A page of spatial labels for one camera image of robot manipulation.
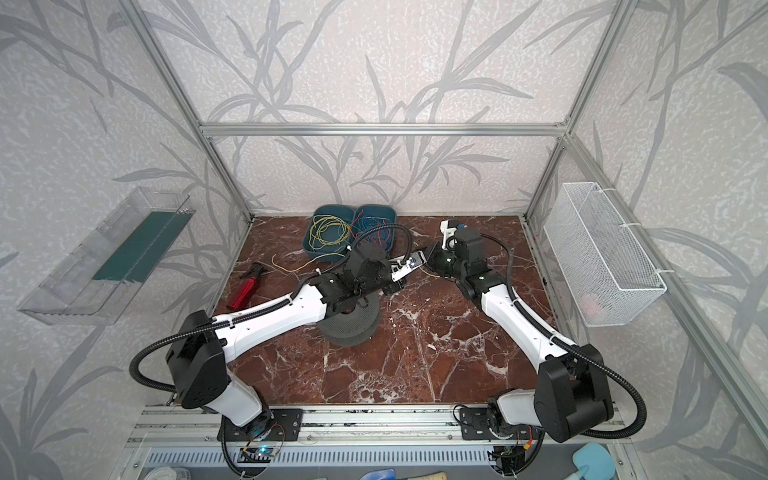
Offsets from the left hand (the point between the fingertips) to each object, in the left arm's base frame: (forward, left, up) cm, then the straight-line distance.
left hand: (412, 254), depth 78 cm
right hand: (+4, 0, +1) cm, 4 cm away
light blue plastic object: (-43, -43, -22) cm, 65 cm away
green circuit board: (-42, +38, -26) cm, 62 cm away
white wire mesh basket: (-13, -40, +12) cm, 44 cm away
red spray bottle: (+2, +53, -22) cm, 58 cm away
